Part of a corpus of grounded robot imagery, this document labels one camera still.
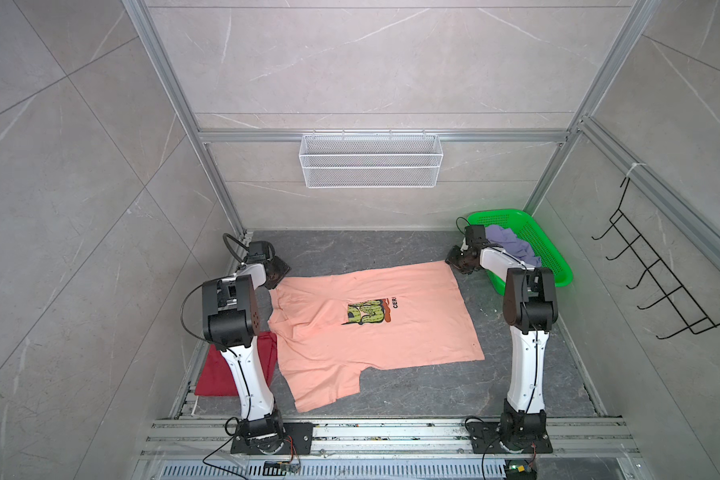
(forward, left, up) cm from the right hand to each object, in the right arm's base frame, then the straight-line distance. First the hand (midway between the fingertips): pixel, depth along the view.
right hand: (448, 257), depth 110 cm
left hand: (-3, +61, +3) cm, 61 cm away
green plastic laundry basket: (-4, -35, +5) cm, 35 cm away
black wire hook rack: (-40, -36, +31) cm, 62 cm away
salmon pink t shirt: (-27, +43, -1) cm, 51 cm away
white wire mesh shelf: (+20, +28, +29) cm, 45 cm away
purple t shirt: (+6, -27, 0) cm, 27 cm away
